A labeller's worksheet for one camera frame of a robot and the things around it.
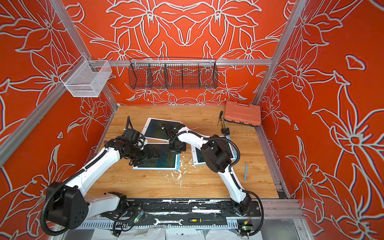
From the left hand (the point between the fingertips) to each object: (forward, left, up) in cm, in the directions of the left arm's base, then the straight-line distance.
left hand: (154, 157), depth 80 cm
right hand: (+9, -9, -8) cm, 15 cm away
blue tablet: (+3, -6, -10) cm, 12 cm away
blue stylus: (0, -53, -10) cm, 54 cm away
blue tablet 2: (+6, -24, -9) cm, 26 cm away
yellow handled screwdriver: (-26, -26, -10) cm, 38 cm away
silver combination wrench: (-28, -6, -10) cm, 30 cm away
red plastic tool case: (+41, -59, -4) cm, 72 cm away
